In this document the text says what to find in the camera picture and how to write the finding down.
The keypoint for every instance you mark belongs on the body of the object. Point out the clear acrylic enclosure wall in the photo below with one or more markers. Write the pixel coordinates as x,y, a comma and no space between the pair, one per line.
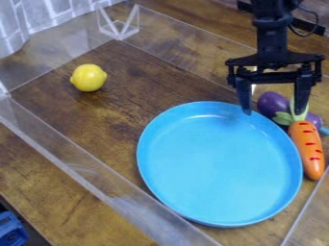
68,167

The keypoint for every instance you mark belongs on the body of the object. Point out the yellow toy lemon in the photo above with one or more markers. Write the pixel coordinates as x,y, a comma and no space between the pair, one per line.
88,77

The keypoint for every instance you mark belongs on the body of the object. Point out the blue plastic object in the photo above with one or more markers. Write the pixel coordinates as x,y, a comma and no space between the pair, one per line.
12,233

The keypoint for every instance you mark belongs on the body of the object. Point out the white patterned curtain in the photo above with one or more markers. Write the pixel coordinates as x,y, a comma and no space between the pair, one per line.
24,17

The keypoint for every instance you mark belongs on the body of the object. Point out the blue round plastic tray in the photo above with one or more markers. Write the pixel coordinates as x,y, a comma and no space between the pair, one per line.
223,168

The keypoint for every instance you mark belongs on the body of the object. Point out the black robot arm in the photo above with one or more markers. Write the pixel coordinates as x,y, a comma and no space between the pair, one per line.
278,9

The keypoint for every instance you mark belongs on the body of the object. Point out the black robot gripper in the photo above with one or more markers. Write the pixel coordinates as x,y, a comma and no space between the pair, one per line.
255,69

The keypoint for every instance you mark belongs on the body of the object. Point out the purple toy eggplant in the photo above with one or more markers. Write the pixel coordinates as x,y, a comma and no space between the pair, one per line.
274,106

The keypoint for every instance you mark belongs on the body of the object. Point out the orange toy carrot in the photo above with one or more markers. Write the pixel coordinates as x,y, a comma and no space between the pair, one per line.
303,134

